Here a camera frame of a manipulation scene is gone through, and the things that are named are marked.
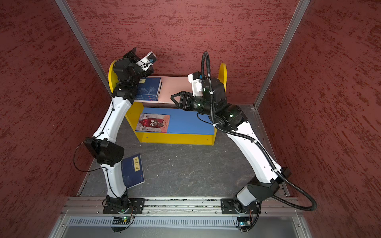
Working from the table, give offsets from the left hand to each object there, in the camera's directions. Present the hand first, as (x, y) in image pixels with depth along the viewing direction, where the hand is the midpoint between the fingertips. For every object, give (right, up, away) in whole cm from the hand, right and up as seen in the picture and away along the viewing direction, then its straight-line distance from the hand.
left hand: (139, 55), depth 73 cm
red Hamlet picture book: (+1, -35, +17) cm, 39 cm away
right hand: (+20, -25, -14) cm, 35 cm away
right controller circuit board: (+52, -83, -2) cm, 98 cm away
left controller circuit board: (-8, -83, -2) cm, 83 cm away
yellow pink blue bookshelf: (+22, -37, +18) cm, 47 cm away
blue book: (-9, -63, +12) cm, 65 cm away
